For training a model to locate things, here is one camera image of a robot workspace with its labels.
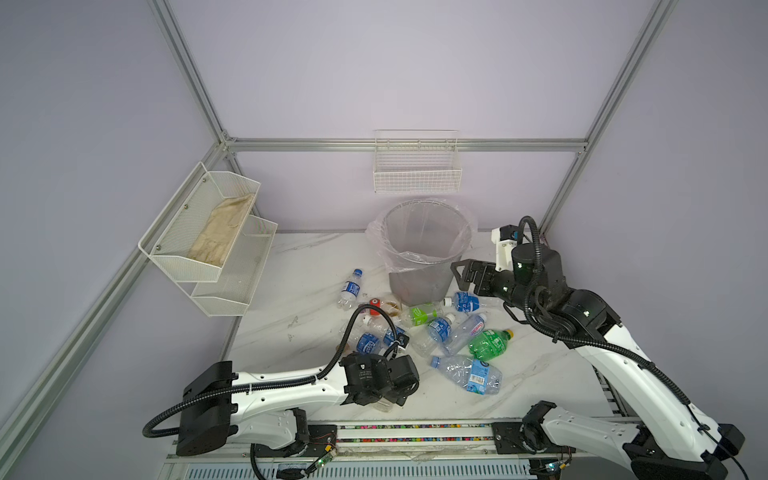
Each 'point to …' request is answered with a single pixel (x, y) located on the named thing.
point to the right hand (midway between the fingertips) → (464, 265)
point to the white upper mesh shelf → (192, 236)
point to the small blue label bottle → (350, 291)
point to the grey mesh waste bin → (414, 288)
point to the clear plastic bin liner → (422, 235)
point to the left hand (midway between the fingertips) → (389, 377)
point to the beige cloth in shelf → (220, 230)
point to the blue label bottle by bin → (465, 302)
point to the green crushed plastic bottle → (490, 344)
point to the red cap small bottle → (373, 310)
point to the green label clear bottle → (414, 315)
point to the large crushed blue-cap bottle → (469, 374)
